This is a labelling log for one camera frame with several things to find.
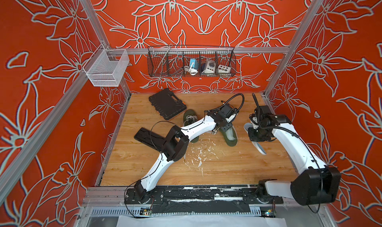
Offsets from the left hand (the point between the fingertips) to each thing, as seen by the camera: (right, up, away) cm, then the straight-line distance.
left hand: (226, 120), depth 93 cm
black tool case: (-41, +11, +14) cm, 45 cm away
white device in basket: (-11, +34, -3) cm, 36 cm away
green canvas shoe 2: (+2, -10, -1) cm, 10 cm away
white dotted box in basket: (-2, +34, +1) cm, 34 cm away
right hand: (+9, -8, -14) cm, 18 cm away
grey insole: (+10, -2, -9) cm, 13 cm away
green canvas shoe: (-23, +3, +2) cm, 24 cm away
